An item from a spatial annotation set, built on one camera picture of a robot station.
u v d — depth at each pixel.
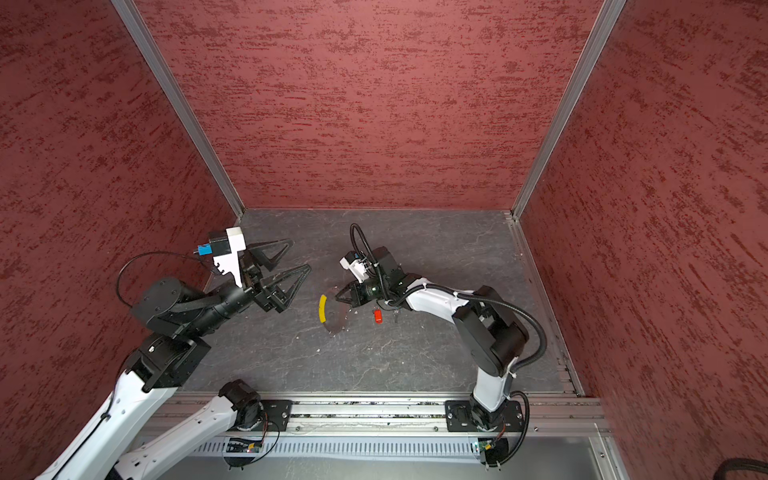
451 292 0.54
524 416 0.71
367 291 0.76
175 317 0.40
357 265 0.79
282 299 0.46
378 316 0.92
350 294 0.80
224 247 0.43
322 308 0.83
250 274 0.48
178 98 0.87
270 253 0.54
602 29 0.73
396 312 0.93
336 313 0.83
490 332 0.47
